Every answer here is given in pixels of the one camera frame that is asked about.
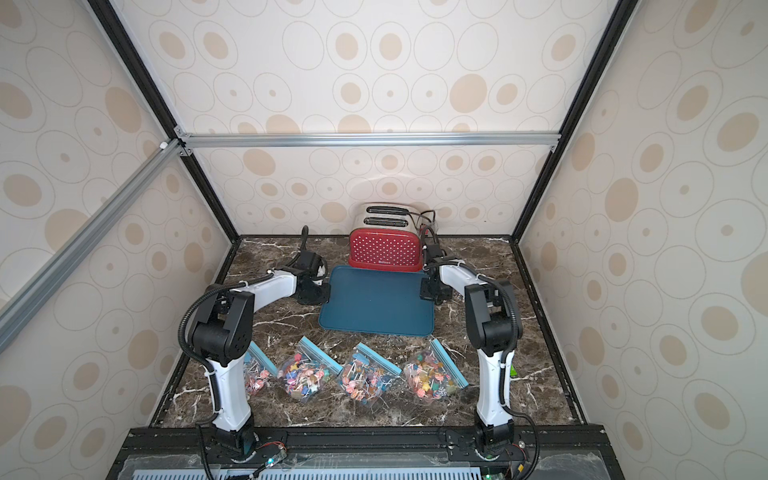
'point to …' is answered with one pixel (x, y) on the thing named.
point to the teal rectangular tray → (376, 302)
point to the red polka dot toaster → (386, 236)
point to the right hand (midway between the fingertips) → (445, 296)
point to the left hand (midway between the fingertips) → (335, 297)
